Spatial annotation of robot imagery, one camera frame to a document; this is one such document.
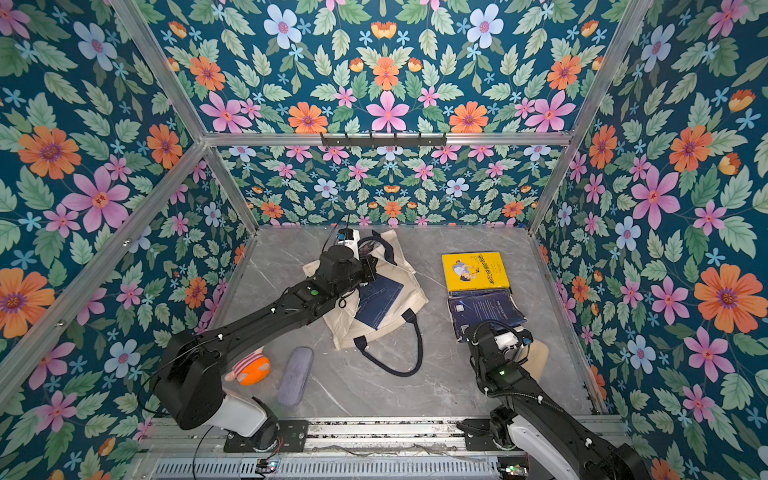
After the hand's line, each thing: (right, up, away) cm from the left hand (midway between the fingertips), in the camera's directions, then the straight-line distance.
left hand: (384, 256), depth 81 cm
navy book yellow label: (-4, -15, +17) cm, 23 cm away
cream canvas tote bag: (0, +2, +3) cm, 3 cm away
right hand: (+29, -20, +5) cm, 35 cm away
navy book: (+26, -16, +10) cm, 32 cm away
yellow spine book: (+30, -5, +20) cm, 36 cm away
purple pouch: (-24, -33, 0) cm, 41 cm away
